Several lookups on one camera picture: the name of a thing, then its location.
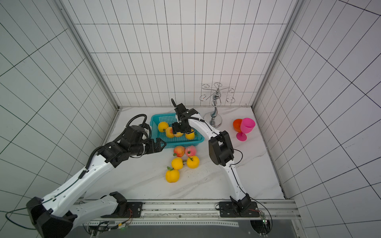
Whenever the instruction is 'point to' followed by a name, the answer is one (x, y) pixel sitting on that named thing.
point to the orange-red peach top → (178, 151)
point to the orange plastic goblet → (237, 124)
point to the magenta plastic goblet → (247, 125)
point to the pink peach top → (190, 150)
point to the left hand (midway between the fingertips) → (157, 148)
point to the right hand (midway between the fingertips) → (180, 127)
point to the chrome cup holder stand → (213, 118)
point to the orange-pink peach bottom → (169, 132)
